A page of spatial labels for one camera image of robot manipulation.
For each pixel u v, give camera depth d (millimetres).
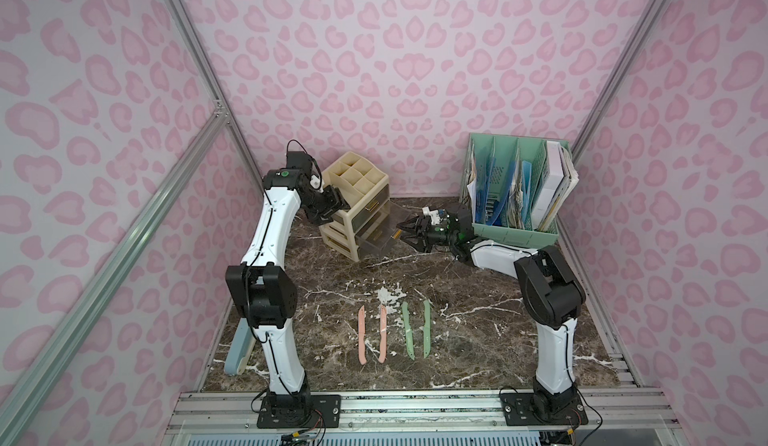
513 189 929
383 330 859
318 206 741
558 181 911
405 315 893
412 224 844
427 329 863
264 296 516
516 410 729
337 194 784
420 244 859
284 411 678
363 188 902
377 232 1005
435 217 903
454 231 784
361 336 857
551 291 540
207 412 750
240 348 786
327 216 785
